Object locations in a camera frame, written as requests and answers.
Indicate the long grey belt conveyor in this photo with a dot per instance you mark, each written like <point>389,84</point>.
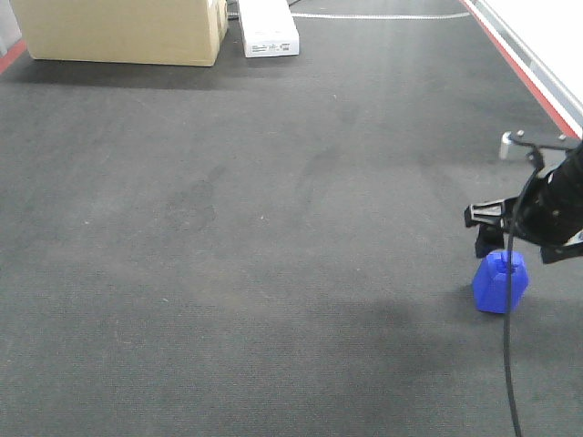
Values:
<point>273,227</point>

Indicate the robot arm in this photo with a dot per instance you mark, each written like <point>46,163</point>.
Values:
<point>539,139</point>

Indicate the white carton box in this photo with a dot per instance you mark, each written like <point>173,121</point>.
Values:
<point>268,27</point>

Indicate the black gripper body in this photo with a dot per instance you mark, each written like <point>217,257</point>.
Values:
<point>551,209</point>

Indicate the blue plastic box slanted corners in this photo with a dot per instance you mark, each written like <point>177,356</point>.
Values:
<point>489,291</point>

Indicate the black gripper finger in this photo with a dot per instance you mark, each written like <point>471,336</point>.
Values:
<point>489,236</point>
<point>562,252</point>

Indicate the cardboard box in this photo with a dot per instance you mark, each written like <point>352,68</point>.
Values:
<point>123,32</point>

